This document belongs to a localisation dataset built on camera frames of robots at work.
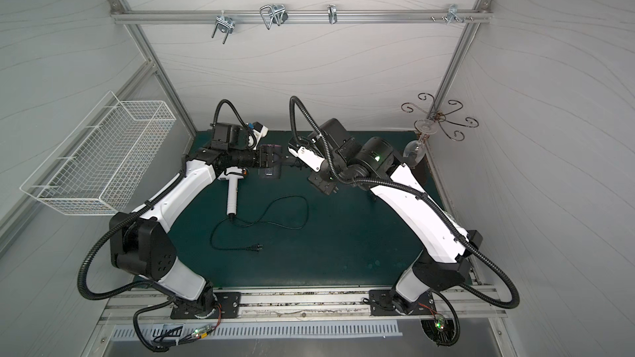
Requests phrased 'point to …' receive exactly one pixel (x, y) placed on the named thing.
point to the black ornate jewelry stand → (442, 117)
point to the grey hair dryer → (275, 161)
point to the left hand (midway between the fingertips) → (279, 158)
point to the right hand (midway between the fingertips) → (316, 168)
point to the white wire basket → (94, 169)
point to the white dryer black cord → (231, 219)
